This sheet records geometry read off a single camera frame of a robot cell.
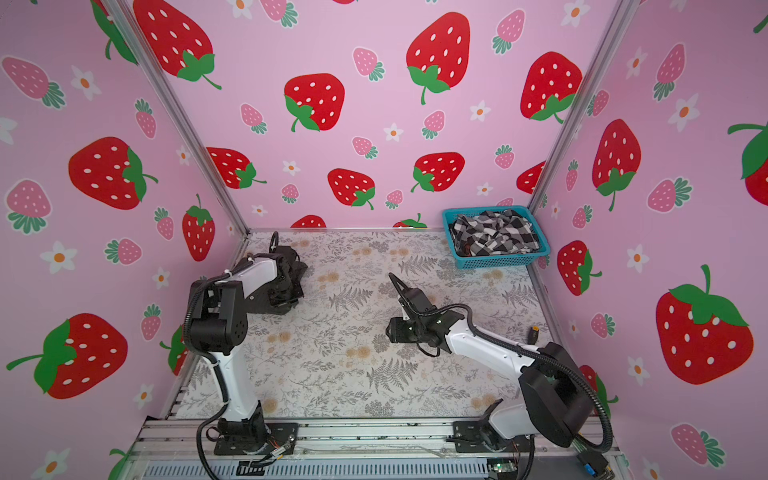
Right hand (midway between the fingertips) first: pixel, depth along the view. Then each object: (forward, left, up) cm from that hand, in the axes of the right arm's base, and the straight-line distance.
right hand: (388, 331), depth 84 cm
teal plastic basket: (+33, -34, -3) cm, 47 cm away
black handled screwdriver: (+9, -44, -7) cm, 46 cm away
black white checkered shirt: (+41, -32, +3) cm, 52 cm away
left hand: (+10, +34, -7) cm, 36 cm away
